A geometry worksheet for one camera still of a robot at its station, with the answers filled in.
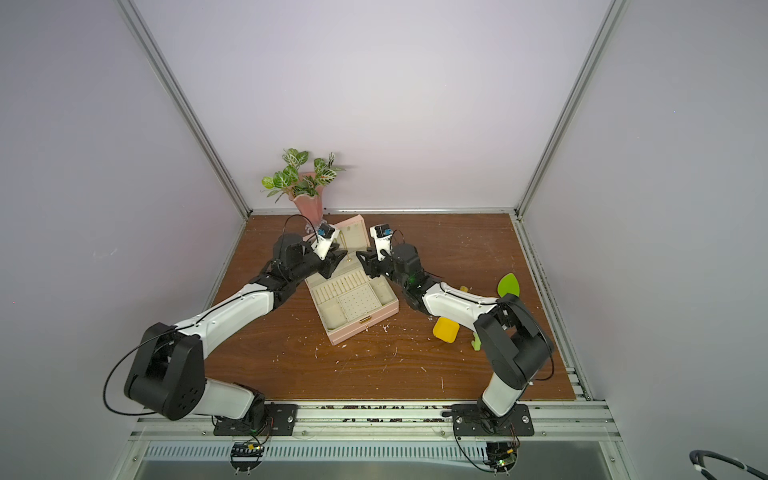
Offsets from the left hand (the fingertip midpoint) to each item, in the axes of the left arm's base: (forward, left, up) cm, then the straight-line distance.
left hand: (342, 246), depth 85 cm
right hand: (0, -8, +2) cm, 8 cm away
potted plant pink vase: (+25, +16, +3) cm, 29 cm away
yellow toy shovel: (-17, -32, -18) cm, 41 cm away
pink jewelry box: (-11, -2, -12) cm, 16 cm away
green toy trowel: (-1, -54, -19) cm, 57 cm away
